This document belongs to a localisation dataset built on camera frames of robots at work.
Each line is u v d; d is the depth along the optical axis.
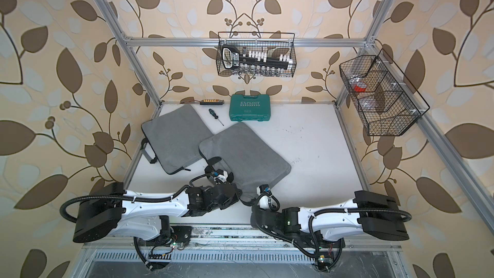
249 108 1.13
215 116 1.15
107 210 0.47
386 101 0.74
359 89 0.82
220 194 0.61
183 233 0.75
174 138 1.00
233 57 0.85
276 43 0.91
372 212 0.48
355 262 0.69
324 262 0.70
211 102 1.20
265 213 0.58
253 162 0.91
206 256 0.71
